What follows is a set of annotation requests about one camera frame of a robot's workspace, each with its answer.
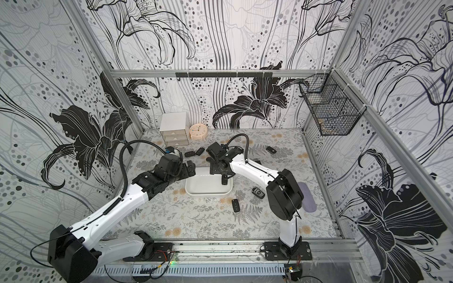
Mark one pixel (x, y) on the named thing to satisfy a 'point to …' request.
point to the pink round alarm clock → (198, 131)
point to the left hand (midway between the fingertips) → (189, 170)
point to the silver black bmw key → (258, 193)
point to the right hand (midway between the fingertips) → (221, 168)
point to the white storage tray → (203, 183)
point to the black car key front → (236, 205)
